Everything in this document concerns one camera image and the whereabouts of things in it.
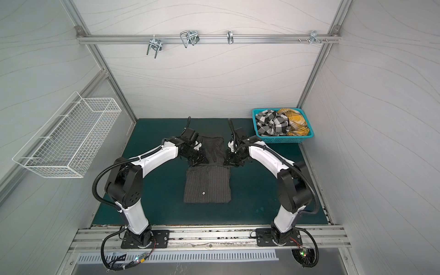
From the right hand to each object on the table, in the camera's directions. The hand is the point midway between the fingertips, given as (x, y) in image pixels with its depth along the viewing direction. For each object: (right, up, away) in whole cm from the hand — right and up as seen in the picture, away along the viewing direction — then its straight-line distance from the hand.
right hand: (227, 160), depth 87 cm
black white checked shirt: (+28, +21, +21) cm, 40 cm away
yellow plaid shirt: (+45, +19, +17) cm, 51 cm away
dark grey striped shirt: (-9, -12, 0) cm, 15 cm away
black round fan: (+34, -39, -15) cm, 54 cm away
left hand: (-8, 0, +1) cm, 8 cm away
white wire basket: (-65, +8, -20) cm, 69 cm away
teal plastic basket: (+36, +10, +19) cm, 42 cm away
